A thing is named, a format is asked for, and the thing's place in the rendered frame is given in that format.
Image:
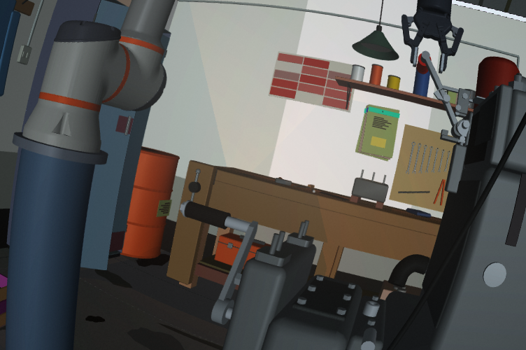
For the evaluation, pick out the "orange steel drum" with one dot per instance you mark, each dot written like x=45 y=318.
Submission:
x=152 y=202

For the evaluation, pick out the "dark grey engine body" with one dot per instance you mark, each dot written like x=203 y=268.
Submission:
x=472 y=243

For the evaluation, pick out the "grey round pin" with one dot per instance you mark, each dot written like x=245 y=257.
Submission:
x=372 y=309

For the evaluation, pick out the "pink book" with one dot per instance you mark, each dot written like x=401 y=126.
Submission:
x=3 y=282

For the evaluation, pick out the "grey tank clamp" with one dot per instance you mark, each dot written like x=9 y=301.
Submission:
x=277 y=243
x=302 y=237

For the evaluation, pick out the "grey wall socket with conduit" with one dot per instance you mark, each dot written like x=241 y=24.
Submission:
x=24 y=54

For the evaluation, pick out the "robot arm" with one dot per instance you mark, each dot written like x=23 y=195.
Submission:
x=139 y=17

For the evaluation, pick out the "red pliers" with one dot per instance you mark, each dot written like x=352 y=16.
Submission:
x=439 y=193

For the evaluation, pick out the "grey box with posts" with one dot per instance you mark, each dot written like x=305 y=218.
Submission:
x=370 y=190

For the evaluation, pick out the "grey tin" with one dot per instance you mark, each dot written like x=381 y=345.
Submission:
x=358 y=73

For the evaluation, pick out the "blue flat tool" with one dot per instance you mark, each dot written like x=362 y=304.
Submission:
x=418 y=212

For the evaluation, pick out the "orange tin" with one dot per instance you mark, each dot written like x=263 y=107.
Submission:
x=377 y=74

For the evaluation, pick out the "orange toolbox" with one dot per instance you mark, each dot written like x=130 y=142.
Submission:
x=230 y=248

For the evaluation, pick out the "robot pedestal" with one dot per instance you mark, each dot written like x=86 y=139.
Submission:
x=49 y=243

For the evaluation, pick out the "grey decompressor lever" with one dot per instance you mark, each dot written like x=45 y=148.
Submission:
x=436 y=82

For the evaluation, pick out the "wooden peg rail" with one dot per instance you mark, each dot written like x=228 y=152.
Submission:
x=24 y=3

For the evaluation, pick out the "grey lever hook bracket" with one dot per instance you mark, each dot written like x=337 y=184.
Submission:
x=465 y=100

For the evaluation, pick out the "wooden wall shelf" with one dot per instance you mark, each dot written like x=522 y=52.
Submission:
x=382 y=89

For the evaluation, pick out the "grey engine tank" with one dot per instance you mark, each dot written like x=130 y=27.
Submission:
x=267 y=284

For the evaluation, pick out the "blue can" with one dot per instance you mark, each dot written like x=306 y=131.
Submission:
x=421 y=82

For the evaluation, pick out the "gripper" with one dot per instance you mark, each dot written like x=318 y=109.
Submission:
x=434 y=6

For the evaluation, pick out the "green pendant lamp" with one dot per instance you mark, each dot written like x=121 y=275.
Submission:
x=376 y=43

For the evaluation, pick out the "yellow tin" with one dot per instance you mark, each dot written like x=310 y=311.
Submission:
x=393 y=82

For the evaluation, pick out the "blue hanging coat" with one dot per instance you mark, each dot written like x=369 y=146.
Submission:
x=8 y=37

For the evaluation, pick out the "wooden workbench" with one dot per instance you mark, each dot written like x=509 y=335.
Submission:
x=287 y=210

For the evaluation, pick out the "red engine tank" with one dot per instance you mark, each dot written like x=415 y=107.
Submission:
x=497 y=74

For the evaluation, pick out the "tan pegboard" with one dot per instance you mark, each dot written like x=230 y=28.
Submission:
x=415 y=173

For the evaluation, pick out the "green wall poster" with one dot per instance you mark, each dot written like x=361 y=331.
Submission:
x=377 y=132

